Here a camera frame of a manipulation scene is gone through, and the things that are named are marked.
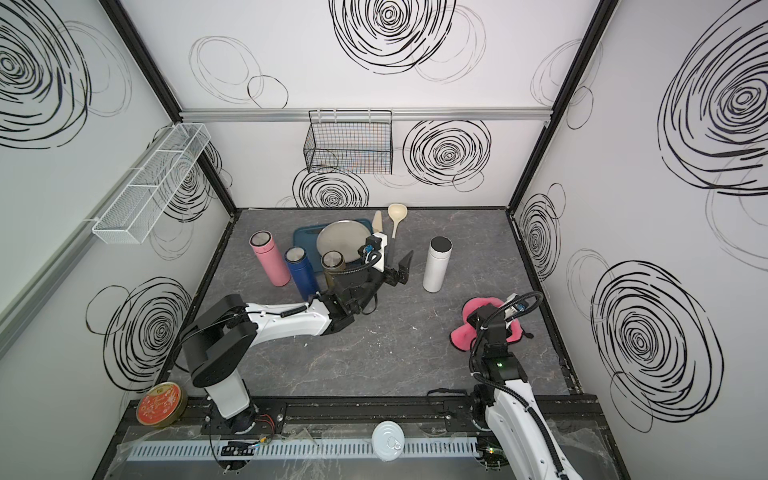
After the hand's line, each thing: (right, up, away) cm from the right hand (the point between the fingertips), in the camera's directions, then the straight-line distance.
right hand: (489, 306), depth 82 cm
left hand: (-25, +16, -4) cm, 30 cm away
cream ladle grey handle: (-25, +29, +34) cm, 51 cm away
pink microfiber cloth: (-8, -7, -4) cm, 12 cm away
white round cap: (-28, -26, -16) cm, 42 cm away
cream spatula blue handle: (-33, +23, +29) cm, 50 cm away
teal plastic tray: (-58, +19, +27) cm, 67 cm away
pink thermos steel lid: (-64, +18, +2) cm, 67 cm away
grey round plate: (-45, +19, +29) cm, 57 cm away
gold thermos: (-42, +11, -4) cm, 44 cm away
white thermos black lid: (-14, +12, +3) cm, 19 cm away
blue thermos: (-52, +10, 0) cm, 53 cm away
